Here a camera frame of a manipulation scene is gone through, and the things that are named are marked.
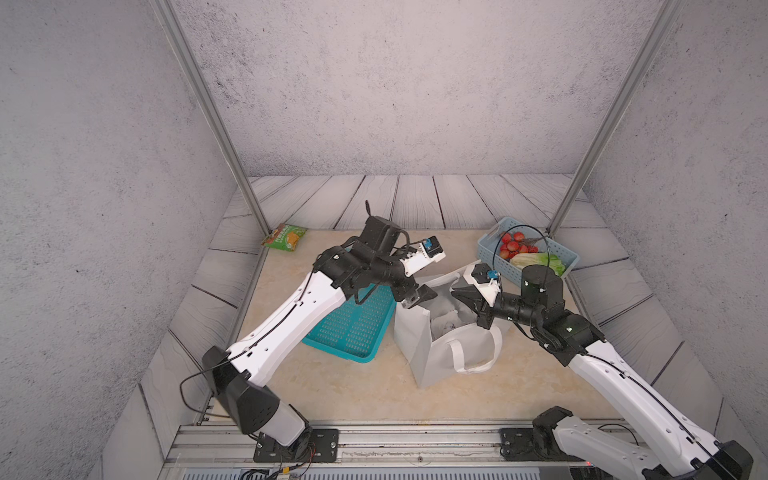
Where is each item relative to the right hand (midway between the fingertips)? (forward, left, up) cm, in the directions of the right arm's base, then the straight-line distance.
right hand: (457, 292), depth 69 cm
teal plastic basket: (+4, +27, -28) cm, 39 cm away
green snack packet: (+40, +57, -23) cm, 74 cm away
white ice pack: (+4, 0, -23) cm, 23 cm away
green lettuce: (+29, -29, -23) cm, 47 cm away
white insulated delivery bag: (-10, +4, -2) cm, 11 cm away
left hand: (+2, +6, +3) cm, 7 cm away
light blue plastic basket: (+33, -18, -22) cm, 44 cm away
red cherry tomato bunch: (+37, -27, -25) cm, 52 cm away
